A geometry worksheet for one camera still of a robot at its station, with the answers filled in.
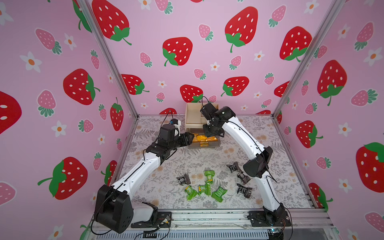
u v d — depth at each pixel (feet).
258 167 1.74
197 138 2.81
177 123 2.43
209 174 2.89
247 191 2.69
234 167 3.02
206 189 2.72
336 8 2.26
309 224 2.40
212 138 2.77
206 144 2.62
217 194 2.68
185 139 2.33
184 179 2.82
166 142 2.01
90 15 2.30
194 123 2.75
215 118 1.95
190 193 2.68
